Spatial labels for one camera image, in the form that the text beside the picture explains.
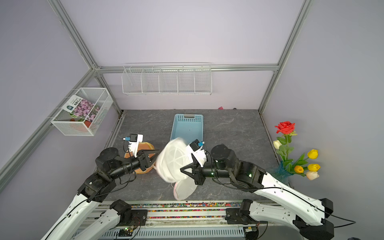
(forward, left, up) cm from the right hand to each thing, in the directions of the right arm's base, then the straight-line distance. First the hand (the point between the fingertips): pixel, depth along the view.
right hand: (182, 169), depth 57 cm
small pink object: (+66, -26, -32) cm, 78 cm away
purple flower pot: (+30, +51, +2) cm, 59 cm away
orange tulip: (0, -46, -1) cm, 46 cm away
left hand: (+8, +10, -2) cm, 13 cm away
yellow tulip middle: (+1, -52, -1) cm, 52 cm away
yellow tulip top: (+7, -56, -2) cm, 56 cm away
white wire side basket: (+24, +59, -2) cm, 64 cm away
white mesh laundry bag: (+4, +4, +3) cm, 6 cm away
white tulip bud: (+13, -43, -4) cm, 45 cm away
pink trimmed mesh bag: (-4, 0, -11) cm, 12 cm away
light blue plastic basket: (+46, 0, -32) cm, 56 cm away
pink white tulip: (-1, -51, -3) cm, 52 cm away
